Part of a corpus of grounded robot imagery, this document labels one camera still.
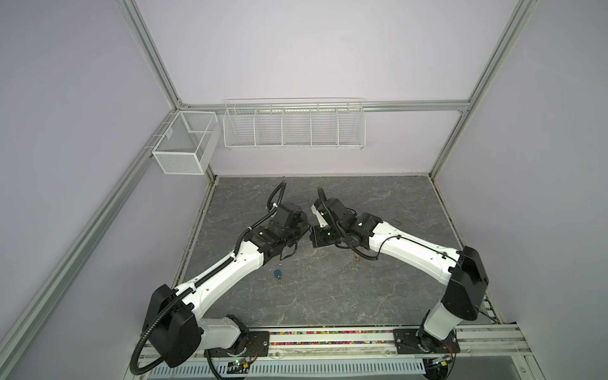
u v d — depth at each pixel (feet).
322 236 2.29
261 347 2.41
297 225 2.06
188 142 3.35
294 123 3.22
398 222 3.41
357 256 1.98
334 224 1.97
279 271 2.92
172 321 1.28
